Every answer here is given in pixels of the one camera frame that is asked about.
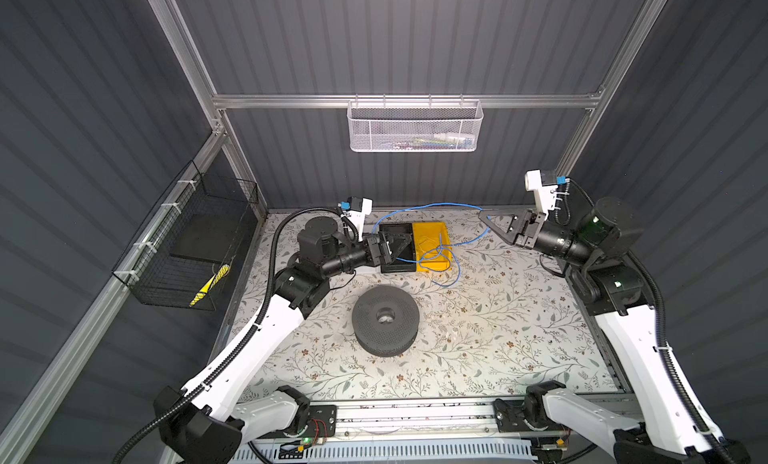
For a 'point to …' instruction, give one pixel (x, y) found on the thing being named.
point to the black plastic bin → (400, 266)
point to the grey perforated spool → (385, 320)
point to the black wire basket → (178, 258)
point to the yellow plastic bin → (429, 235)
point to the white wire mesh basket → (415, 125)
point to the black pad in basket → (209, 236)
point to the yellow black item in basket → (220, 274)
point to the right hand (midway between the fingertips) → (483, 223)
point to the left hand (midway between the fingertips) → (404, 238)
